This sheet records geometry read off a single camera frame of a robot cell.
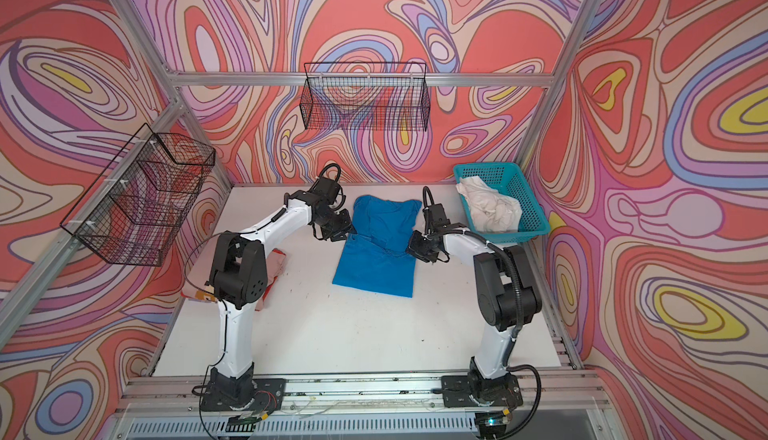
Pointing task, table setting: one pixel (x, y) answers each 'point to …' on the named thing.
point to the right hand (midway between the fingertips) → (412, 255)
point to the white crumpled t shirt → (489, 210)
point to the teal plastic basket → (509, 179)
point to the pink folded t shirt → (198, 284)
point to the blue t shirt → (375, 257)
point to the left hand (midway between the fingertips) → (360, 230)
